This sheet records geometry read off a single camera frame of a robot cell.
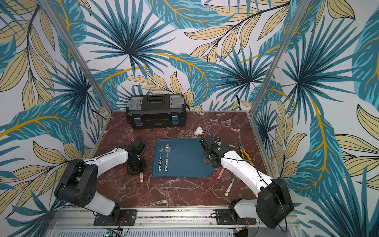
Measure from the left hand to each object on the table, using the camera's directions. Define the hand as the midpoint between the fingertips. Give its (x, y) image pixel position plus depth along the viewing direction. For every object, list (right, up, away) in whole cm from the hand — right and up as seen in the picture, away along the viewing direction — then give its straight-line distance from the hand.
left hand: (143, 173), depth 87 cm
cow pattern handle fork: (+8, +13, +10) cm, 19 cm away
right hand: (+39, +9, -4) cm, 40 cm away
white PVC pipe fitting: (+34, +25, +17) cm, 45 cm away
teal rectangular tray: (+21, +8, +6) cm, 23 cm away
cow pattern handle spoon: (+13, +13, +8) cm, 20 cm away
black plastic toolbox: (+5, +38, +10) cm, 39 cm away
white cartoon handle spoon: (+50, -7, -4) cm, 51 cm away
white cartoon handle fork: (0, -2, -2) cm, 3 cm away
